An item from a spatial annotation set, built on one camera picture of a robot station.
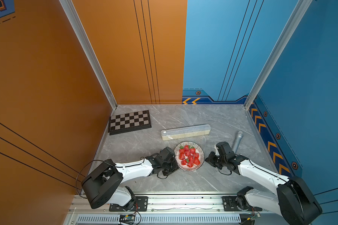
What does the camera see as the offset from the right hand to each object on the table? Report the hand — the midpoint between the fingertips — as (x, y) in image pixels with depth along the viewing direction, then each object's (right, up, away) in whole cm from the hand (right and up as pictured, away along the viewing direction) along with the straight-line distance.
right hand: (204, 159), depth 86 cm
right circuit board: (+21, -24, -17) cm, 36 cm away
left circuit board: (-43, -27, -14) cm, 53 cm away
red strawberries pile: (-9, +1, -1) cm, 10 cm away
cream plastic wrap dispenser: (-11, +16, +10) cm, 22 cm away
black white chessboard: (-52, +22, +19) cm, 60 cm away
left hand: (-14, -3, -2) cm, 15 cm away
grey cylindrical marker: (+27, +14, +11) cm, 32 cm away
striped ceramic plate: (-3, +5, +5) cm, 8 cm away
